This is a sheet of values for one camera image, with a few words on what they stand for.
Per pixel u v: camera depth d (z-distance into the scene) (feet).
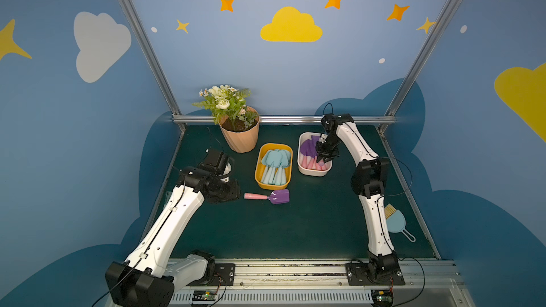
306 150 3.64
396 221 2.90
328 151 2.90
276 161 3.42
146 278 1.20
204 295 2.35
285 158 3.39
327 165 3.23
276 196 3.08
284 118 4.23
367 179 2.13
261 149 3.42
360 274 2.45
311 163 3.42
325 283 2.44
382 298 2.40
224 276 2.41
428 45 2.84
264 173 3.26
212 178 1.69
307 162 3.45
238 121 3.41
